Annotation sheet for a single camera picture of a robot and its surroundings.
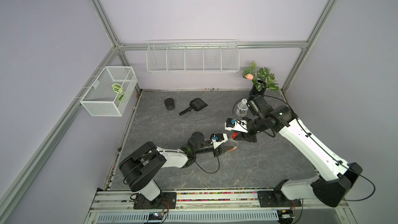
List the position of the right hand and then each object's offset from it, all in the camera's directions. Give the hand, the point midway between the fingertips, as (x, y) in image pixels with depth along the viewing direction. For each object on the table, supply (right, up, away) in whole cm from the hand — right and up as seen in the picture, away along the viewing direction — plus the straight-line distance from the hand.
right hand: (236, 131), depth 72 cm
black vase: (+19, +21, +33) cm, 44 cm away
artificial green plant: (+18, +28, +16) cm, 37 cm away
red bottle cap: (-1, -1, -3) cm, 3 cm away
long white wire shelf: (-23, +44, +27) cm, 57 cm away
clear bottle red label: (-1, -6, +3) cm, 7 cm away
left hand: (-2, -7, +5) cm, 8 cm away
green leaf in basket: (-60, +22, +7) cm, 64 cm away
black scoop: (-20, +13, +36) cm, 44 cm away
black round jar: (-40, +13, +36) cm, 56 cm away
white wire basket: (-65, +18, +9) cm, 68 cm away
